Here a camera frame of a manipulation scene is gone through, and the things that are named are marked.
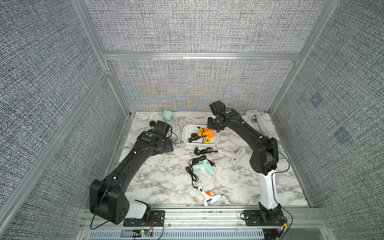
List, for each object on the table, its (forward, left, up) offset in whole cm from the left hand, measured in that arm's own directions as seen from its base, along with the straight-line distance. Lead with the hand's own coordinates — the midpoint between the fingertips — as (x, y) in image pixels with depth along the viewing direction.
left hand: (167, 146), depth 81 cm
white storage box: (+22, -11, -14) cm, 29 cm away
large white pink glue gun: (-1, -40, -13) cm, 42 cm away
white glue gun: (-23, -21, -14) cm, 34 cm away
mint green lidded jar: (+30, +3, -9) cm, 31 cm away
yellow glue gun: (+20, -21, -11) cm, 31 cm away
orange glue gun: (+11, -24, -4) cm, 27 cm away
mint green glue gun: (-5, -21, -14) cm, 26 cm away
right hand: (+17, -25, 0) cm, 30 cm away
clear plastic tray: (+27, -67, -14) cm, 73 cm away
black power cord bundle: (-1, -17, -14) cm, 23 cm away
